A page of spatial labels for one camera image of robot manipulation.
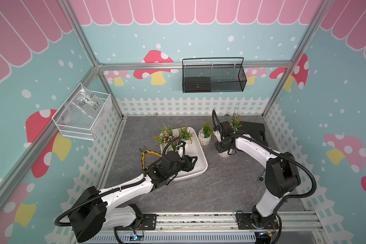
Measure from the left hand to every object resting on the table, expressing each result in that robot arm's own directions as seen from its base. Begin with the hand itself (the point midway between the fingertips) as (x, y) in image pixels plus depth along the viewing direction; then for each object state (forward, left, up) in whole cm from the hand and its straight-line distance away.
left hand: (193, 160), depth 79 cm
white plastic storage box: (+15, -2, -14) cm, 21 cm away
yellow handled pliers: (+14, +32, -15) cm, 38 cm away
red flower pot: (+22, -8, -6) cm, 25 cm away
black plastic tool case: (+28, -43, -8) cm, 52 cm away
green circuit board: (-33, +28, -18) cm, 46 cm away
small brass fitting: (+50, +31, -16) cm, 61 cm away
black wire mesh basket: (+49, -12, +20) cm, 54 cm away
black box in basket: (+39, -2, +20) cm, 44 cm away
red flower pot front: (+18, +5, -2) cm, 19 cm away
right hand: (+13, -17, -6) cm, 23 cm away
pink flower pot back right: (+28, -27, +1) cm, 39 cm away
